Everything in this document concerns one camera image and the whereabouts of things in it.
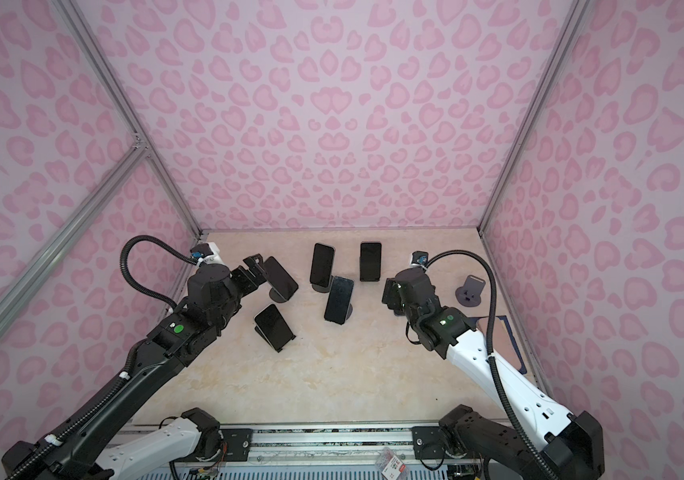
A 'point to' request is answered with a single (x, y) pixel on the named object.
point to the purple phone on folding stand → (370, 261)
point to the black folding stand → (261, 335)
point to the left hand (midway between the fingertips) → (252, 258)
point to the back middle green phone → (322, 265)
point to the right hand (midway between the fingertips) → (401, 281)
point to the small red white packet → (390, 466)
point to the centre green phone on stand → (339, 300)
